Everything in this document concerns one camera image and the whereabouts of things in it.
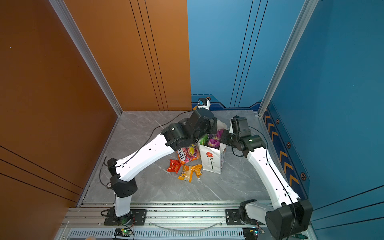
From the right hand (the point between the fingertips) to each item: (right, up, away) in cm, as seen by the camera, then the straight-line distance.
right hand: (220, 136), depth 78 cm
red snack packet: (-25, -19, +11) cm, 34 cm away
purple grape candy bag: (-3, -2, +2) cm, 4 cm away
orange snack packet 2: (-12, -20, +11) cm, 26 cm away
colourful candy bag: (-17, -12, +14) cm, 25 cm away
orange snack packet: (-18, -23, +9) cm, 30 cm away
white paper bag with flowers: (-4, -12, -3) cm, 13 cm away
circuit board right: (+13, -45, -8) cm, 48 cm away
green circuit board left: (-48, -46, -7) cm, 67 cm away
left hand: (-3, +9, -11) cm, 14 cm away
